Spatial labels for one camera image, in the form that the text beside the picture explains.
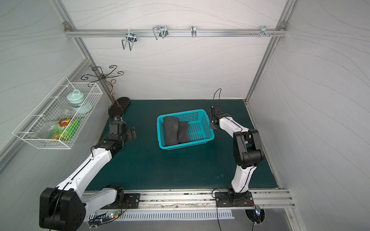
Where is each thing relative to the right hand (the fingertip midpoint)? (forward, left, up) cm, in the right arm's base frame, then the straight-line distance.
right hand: (218, 122), depth 98 cm
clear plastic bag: (-17, +81, +28) cm, 87 cm away
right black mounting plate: (-46, -1, +3) cm, 46 cm away
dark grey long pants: (-10, +29, +2) cm, 30 cm away
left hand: (-15, +57, +9) cm, 60 cm away
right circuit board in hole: (-51, -15, -8) cm, 54 cm away
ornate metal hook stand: (+18, +76, -1) cm, 78 cm away
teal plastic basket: (-2, +13, -6) cm, 14 cm away
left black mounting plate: (-48, +48, -5) cm, 68 cm away
